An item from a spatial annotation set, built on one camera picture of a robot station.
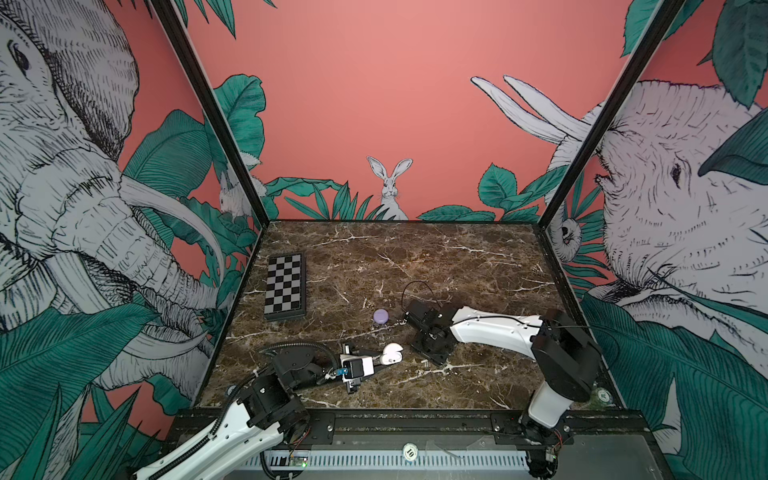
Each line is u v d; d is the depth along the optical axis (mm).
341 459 701
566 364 449
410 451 704
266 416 512
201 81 800
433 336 625
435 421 770
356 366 512
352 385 572
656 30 715
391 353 606
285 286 976
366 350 592
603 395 747
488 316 569
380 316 933
